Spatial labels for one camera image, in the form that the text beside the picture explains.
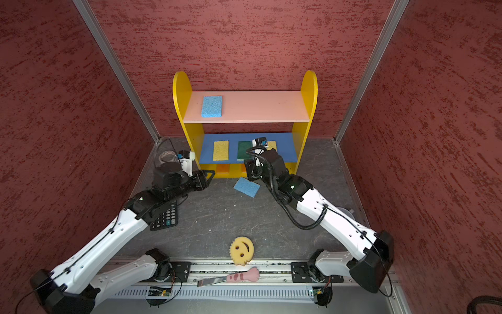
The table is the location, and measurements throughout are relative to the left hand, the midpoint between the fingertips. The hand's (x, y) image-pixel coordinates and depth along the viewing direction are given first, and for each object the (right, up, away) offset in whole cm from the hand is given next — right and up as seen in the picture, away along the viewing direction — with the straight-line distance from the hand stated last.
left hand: (211, 176), depth 73 cm
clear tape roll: (-36, +8, +40) cm, 54 cm away
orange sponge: (-1, +1, +33) cm, 34 cm away
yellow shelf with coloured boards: (-6, +27, +48) cm, 55 cm away
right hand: (+14, +5, 0) cm, 15 cm away
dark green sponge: (+10, +12, +22) cm, 27 cm away
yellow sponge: (0, +11, +22) cm, 25 cm away
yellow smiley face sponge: (+11, -31, +5) cm, 33 cm away
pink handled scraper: (+15, -38, 0) cm, 41 cm away
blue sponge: (+13, -8, +25) cm, 29 cm away
